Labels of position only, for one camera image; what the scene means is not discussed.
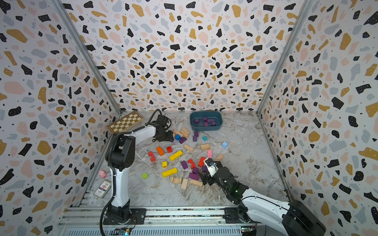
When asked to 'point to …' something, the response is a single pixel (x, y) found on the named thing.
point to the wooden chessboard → (125, 123)
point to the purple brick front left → (194, 176)
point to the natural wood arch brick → (176, 180)
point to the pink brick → (209, 153)
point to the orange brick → (160, 151)
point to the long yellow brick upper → (176, 155)
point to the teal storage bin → (217, 116)
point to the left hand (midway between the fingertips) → (172, 137)
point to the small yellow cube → (164, 164)
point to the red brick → (201, 162)
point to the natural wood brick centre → (205, 147)
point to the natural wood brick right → (219, 158)
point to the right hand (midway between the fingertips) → (206, 167)
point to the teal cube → (204, 138)
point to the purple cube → (196, 121)
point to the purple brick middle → (184, 164)
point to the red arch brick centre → (193, 164)
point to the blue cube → (177, 137)
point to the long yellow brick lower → (169, 172)
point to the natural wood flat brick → (196, 183)
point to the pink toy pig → (102, 174)
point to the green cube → (144, 175)
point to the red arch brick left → (153, 158)
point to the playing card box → (103, 189)
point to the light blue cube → (225, 144)
